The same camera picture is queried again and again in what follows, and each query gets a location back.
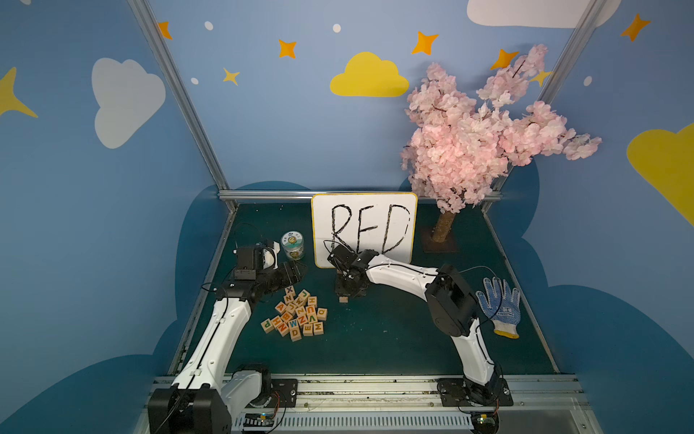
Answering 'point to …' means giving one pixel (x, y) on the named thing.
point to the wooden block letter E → (308, 329)
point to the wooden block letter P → (267, 325)
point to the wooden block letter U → (311, 310)
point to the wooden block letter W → (293, 325)
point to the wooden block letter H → (276, 320)
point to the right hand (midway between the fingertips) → (343, 290)
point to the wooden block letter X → (289, 291)
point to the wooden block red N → (283, 329)
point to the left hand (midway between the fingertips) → (298, 268)
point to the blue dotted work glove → (502, 307)
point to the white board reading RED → (380, 222)
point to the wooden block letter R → (343, 299)
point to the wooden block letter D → (295, 334)
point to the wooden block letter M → (318, 328)
